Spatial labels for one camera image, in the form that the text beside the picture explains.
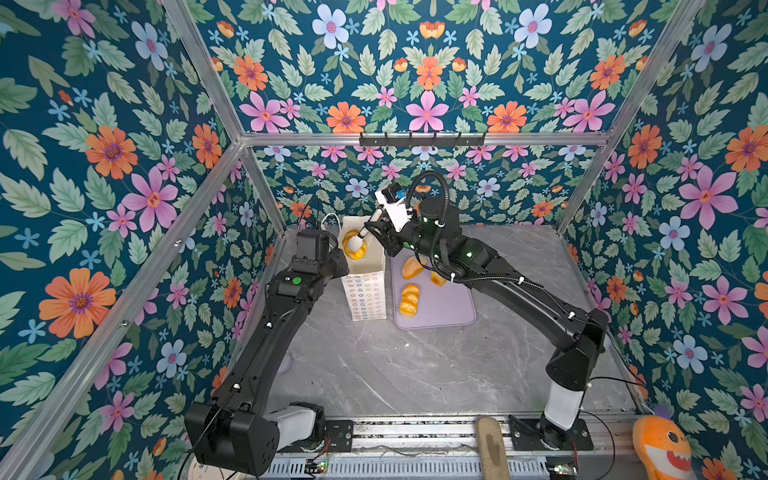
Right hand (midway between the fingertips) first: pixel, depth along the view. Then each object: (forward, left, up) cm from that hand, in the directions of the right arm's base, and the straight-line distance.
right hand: (373, 214), depth 66 cm
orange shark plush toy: (-41, -64, -34) cm, 83 cm away
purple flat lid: (-19, +28, -40) cm, 52 cm away
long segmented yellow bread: (+1, -8, -38) cm, 39 cm away
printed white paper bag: (-5, +4, -21) cm, 22 cm away
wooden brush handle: (-40, -27, -38) cm, 62 cm away
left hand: (+1, +9, -12) cm, 15 cm away
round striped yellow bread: (0, +6, -14) cm, 15 cm away
